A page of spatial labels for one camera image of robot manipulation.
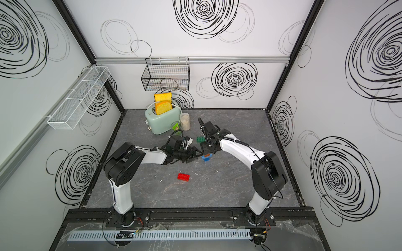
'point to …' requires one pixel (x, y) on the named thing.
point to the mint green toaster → (159, 123)
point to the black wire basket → (166, 74)
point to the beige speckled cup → (185, 119)
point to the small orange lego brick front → (207, 155)
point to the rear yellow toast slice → (165, 96)
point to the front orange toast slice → (163, 106)
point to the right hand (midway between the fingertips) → (208, 149)
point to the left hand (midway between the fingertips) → (200, 156)
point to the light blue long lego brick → (206, 159)
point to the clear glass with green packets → (177, 128)
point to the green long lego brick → (201, 139)
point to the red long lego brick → (183, 177)
